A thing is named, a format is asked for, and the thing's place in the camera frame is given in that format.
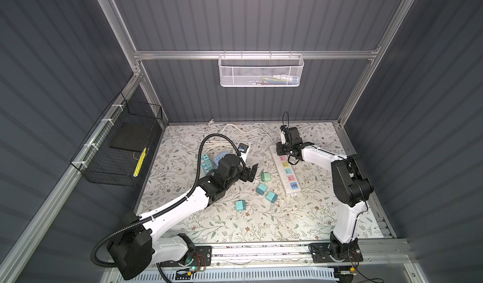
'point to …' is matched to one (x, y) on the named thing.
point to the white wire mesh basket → (260, 70)
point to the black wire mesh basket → (115, 151)
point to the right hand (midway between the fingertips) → (281, 146)
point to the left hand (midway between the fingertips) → (247, 159)
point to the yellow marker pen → (139, 162)
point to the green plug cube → (265, 177)
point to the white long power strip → (289, 182)
